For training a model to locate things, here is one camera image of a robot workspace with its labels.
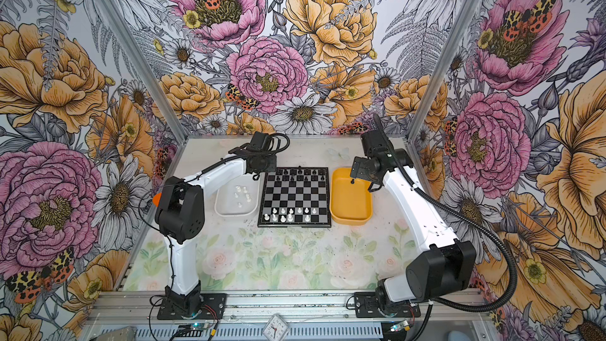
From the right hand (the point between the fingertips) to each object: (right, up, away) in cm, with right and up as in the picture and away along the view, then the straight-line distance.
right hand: (370, 180), depth 80 cm
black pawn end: (-2, -3, +25) cm, 26 cm away
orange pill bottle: (-85, -10, +21) cm, 88 cm away
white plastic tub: (-49, -9, +19) cm, 54 cm away
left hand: (-37, +3, +18) cm, 41 cm away
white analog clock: (-29, -42, -11) cm, 52 cm away
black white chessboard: (-26, -9, +18) cm, 33 cm away
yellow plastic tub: (-3, -11, +18) cm, 21 cm away
